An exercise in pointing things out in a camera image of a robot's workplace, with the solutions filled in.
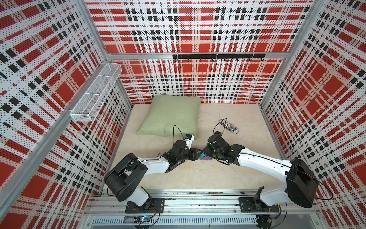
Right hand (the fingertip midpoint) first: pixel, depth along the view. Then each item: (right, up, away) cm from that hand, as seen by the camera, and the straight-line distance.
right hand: (206, 150), depth 83 cm
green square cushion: (-22, +20, +13) cm, 32 cm away
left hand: (-2, -1, +3) cm, 4 cm away
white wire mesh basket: (-74, +28, +8) cm, 80 cm away
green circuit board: (-33, -31, -14) cm, 47 cm away
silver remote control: (+21, +12, +20) cm, 31 cm away
